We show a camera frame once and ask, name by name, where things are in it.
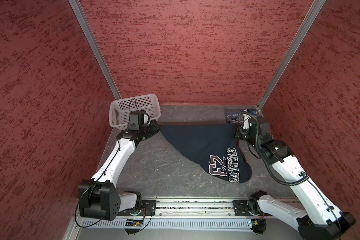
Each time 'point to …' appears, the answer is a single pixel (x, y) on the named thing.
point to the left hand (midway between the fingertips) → (162, 129)
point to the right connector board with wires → (259, 225)
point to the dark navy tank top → (214, 146)
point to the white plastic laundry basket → (119, 111)
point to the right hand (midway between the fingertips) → (234, 129)
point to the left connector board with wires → (133, 222)
